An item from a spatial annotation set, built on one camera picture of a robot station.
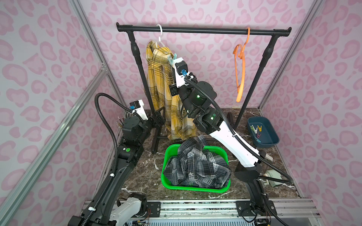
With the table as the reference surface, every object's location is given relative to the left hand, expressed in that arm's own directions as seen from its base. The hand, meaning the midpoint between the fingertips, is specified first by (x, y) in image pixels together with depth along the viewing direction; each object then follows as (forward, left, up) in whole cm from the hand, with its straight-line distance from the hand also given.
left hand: (159, 108), depth 67 cm
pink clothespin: (+8, -64, -37) cm, 74 cm away
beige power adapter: (-20, -63, -33) cm, 73 cm away
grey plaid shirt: (-17, -19, -28) cm, 38 cm away
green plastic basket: (-6, -4, -30) cm, 31 cm away
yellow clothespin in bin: (+16, -68, -38) cm, 80 cm away
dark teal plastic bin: (+12, -69, -37) cm, 79 cm away
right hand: (+3, -8, +20) cm, 22 cm away
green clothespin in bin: (+16, -63, -37) cm, 75 cm away
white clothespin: (+13, -64, -37) cm, 75 cm away
